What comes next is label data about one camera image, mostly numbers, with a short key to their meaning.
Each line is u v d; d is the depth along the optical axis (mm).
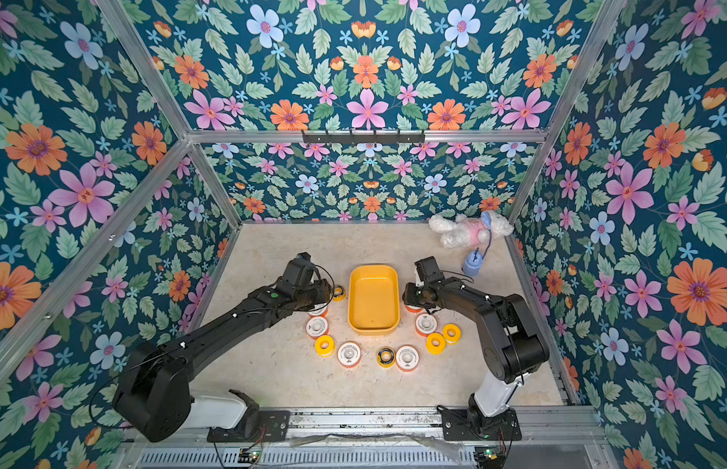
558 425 750
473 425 656
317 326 906
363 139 932
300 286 668
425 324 907
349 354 858
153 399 414
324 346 866
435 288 689
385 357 851
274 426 736
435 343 870
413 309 940
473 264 987
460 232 1049
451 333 884
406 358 844
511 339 505
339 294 971
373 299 975
